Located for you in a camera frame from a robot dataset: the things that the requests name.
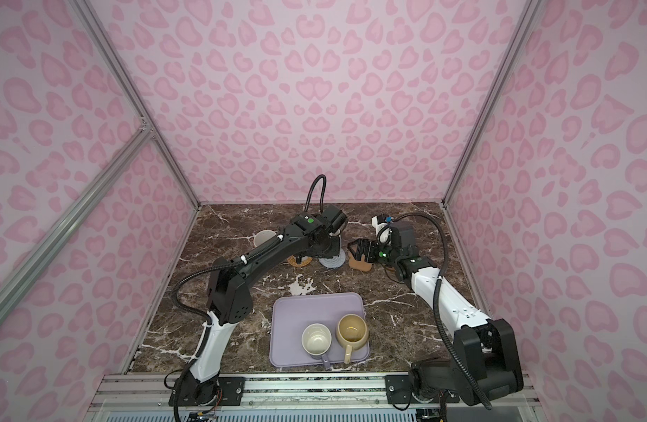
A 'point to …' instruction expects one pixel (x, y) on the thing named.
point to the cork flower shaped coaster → (360, 265)
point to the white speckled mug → (263, 236)
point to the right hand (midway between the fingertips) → (359, 244)
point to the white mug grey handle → (316, 340)
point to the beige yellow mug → (352, 333)
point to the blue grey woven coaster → (334, 262)
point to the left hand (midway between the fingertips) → (335, 248)
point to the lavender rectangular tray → (292, 314)
